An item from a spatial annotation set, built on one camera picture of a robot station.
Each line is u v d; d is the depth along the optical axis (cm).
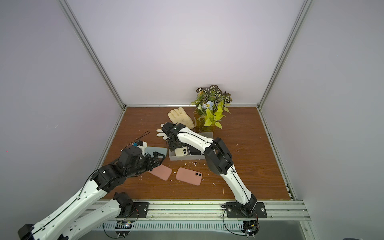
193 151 95
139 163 59
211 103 85
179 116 114
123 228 72
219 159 55
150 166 63
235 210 72
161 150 95
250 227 70
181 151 90
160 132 103
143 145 68
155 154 66
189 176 84
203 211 74
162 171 82
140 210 73
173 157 88
